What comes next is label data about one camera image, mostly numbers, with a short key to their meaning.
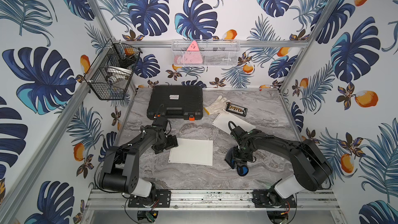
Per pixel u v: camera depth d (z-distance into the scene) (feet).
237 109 3.50
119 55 3.20
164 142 2.49
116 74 2.62
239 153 2.54
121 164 1.58
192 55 2.98
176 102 3.49
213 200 2.47
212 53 3.04
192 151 2.98
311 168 1.46
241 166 2.73
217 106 3.68
